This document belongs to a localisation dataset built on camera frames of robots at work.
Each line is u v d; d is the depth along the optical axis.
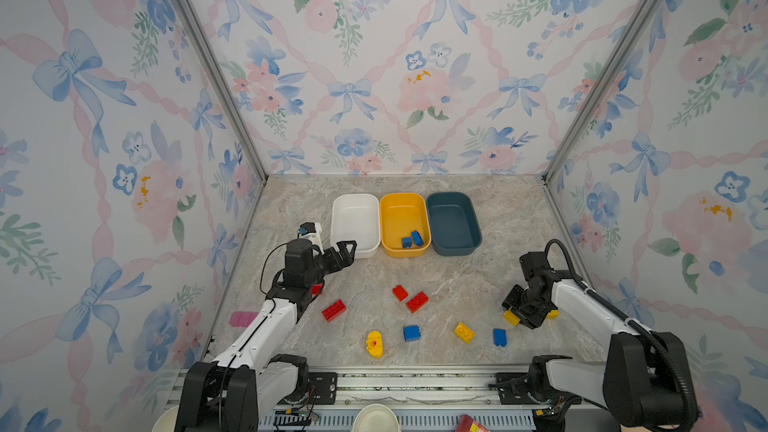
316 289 0.69
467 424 0.66
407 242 0.98
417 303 0.87
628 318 0.46
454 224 1.04
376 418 0.71
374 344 0.78
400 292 0.90
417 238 1.00
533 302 0.72
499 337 0.82
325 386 0.75
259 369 0.48
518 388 0.73
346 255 0.76
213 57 0.86
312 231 0.76
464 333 0.82
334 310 0.86
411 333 0.83
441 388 0.76
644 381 0.40
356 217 1.08
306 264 0.66
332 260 0.75
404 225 1.07
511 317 0.82
